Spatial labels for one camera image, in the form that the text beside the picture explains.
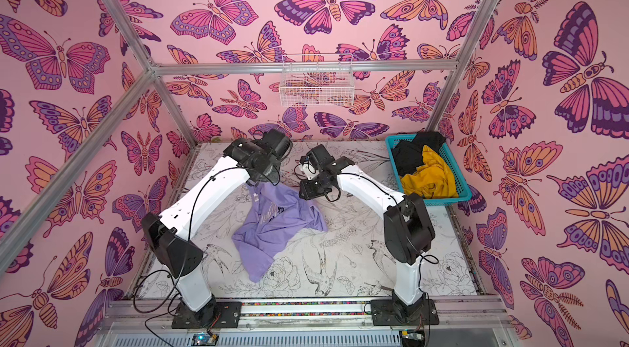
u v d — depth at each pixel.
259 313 0.75
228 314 0.74
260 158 0.54
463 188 0.92
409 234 0.49
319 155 0.70
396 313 0.65
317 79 0.95
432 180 0.94
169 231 0.44
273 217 0.94
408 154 1.06
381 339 0.70
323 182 0.73
